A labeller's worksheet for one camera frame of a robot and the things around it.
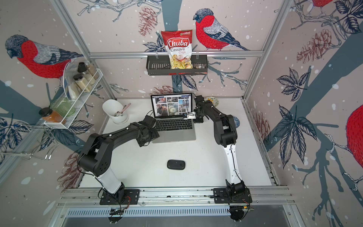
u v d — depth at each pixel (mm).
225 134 622
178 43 801
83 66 796
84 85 778
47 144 685
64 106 671
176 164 832
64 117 642
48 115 596
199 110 826
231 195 649
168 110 1037
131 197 729
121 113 999
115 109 1039
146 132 718
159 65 949
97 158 470
